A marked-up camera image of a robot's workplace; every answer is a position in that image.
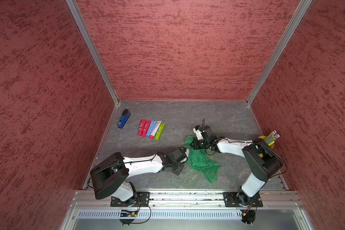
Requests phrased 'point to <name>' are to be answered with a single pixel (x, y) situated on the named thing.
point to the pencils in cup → (271, 138)
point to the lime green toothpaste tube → (159, 131)
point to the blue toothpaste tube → (152, 125)
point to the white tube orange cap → (187, 152)
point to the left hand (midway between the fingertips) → (177, 168)
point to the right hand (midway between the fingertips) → (191, 146)
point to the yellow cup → (270, 145)
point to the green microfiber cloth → (200, 160)
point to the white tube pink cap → (156, 127)
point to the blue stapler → (124, 118)
